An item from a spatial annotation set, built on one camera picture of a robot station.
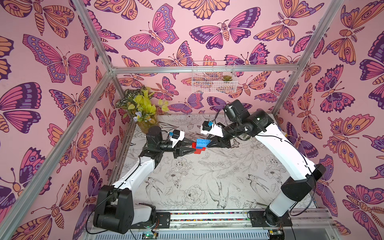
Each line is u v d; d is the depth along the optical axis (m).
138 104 0.92
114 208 0.41
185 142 0.72
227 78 0.92
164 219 0.73
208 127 0.55
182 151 0.67
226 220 0.75
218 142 0.58
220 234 0.70
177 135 0.61
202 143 0.66
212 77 0.95
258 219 0.73
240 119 0.51
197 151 0.69
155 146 0.63
